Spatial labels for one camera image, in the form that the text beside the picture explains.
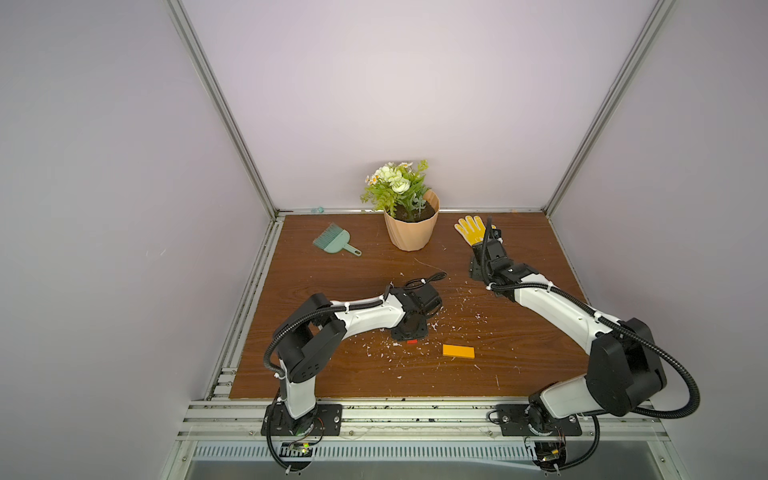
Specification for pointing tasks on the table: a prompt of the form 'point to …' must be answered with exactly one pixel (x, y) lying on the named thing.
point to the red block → (414, 341)
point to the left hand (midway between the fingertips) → (422, 335)
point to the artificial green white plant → (398, 188)
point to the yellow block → (458, 351)
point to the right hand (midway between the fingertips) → (487, 260)
